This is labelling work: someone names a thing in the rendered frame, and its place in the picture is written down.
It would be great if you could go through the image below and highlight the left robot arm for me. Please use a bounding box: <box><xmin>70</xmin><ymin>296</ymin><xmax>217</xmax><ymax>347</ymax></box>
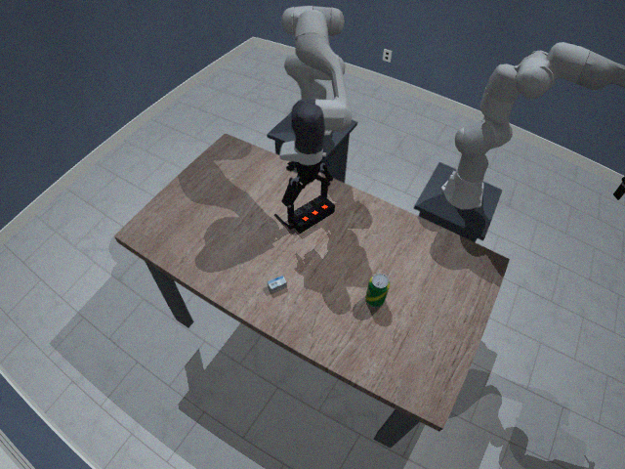
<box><xmin>441</xmin><ymin>42</ymin><xmax>625</xmax><ymax>210</ymax></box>

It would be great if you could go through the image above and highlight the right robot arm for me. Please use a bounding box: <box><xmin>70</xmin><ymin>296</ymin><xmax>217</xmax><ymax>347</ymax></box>
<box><xmin>280</xmin><ymin>6</ymin><xmax>352</xmax><ymax>173</ymax></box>

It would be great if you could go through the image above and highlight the green drink can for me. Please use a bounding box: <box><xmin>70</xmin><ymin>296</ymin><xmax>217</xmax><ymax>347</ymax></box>
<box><xmin>365</xmin><ymin>274</ymin><xmax>390</xmax><ymax>307</ymax></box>

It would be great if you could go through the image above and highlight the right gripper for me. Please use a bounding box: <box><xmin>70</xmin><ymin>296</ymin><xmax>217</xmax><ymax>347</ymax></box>
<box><xmin>281</xmin><ymin>161</ymin><xmax>333</xmax><ymax>218</ymax></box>

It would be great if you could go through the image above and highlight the black power strip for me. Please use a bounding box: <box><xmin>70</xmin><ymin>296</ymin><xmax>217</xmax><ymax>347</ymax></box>
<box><xmin>274</xmin><ymin>195</ymin><xmax>335</xmax><ymax>233</ymax></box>

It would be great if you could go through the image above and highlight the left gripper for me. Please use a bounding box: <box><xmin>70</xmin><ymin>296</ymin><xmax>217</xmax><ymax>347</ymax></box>
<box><xmin>613</xmin><ymin>177</ymin><xmax>625</xmax><ymax>200</ymax></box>

